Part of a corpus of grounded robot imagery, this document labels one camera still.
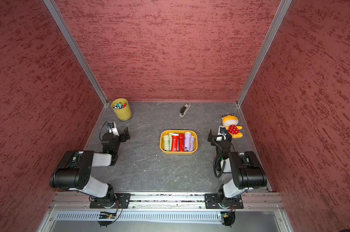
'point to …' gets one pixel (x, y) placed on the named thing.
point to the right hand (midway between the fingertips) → (218, 131)
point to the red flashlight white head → (174, 141)
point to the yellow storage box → (167, 132)
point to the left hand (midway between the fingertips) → (120, 130)
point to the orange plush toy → (230, 122)
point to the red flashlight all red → (181, 137)
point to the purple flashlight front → (187, 140)
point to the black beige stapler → (184, 109)
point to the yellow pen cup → (123, 114)
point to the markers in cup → (119, 106)
